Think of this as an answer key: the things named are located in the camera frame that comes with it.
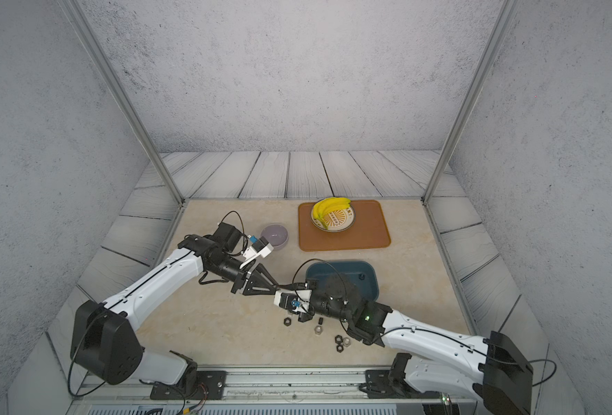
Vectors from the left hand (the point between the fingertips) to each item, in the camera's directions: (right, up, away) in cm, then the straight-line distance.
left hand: (275, 290), depth 68 cm
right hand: (+2, +1, -1) cm, 2 cm away
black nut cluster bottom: (+18, -21, +11) cm, 30 cm away
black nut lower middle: (+1, -15, +17) cm, 22 cm away
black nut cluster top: (+18, -19, +14) cm, 30 cm away
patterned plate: (+20, +17, +43) cm, 51 cm away
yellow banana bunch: (+15, +24, +43) cm, 52 cm away
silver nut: (+12, -17, +15) cm, 25 cm away
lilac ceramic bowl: (-4, +12, +34) cm, 37 cm away
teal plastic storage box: (+28, -2, +28) cm, 40 cm away
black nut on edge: (+12, -14, +17) cm, 25 cm away
